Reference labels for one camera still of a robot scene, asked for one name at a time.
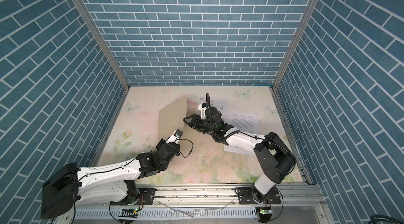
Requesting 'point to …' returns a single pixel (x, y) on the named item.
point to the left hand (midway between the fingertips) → (174, 137)
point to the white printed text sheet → (248, 122)
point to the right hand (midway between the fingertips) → (184, 119)
